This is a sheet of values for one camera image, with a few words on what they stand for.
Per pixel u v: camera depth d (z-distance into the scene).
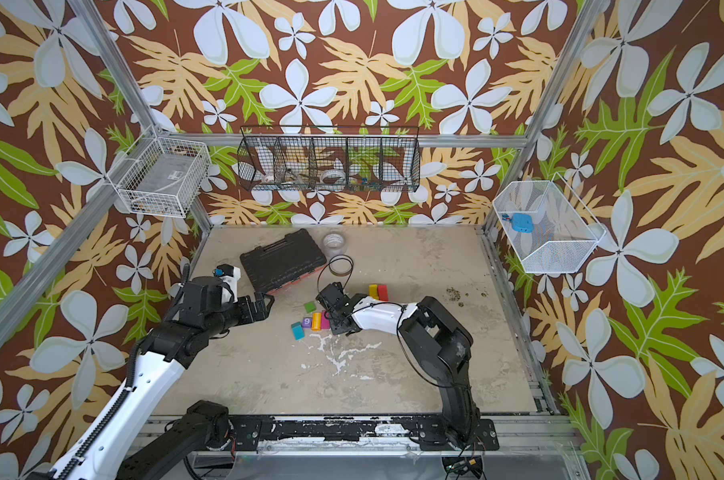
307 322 0.93
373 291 0.98
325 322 0.93
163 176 0.86
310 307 0.98
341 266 1.10
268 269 1.07
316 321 0.93
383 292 0.96
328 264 1.07
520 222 0.86
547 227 0.83
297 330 0.91
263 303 0.68
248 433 0.74
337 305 0.73
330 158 0.97
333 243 1.14
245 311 0.66
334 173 0.98
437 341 0.49
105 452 0.40
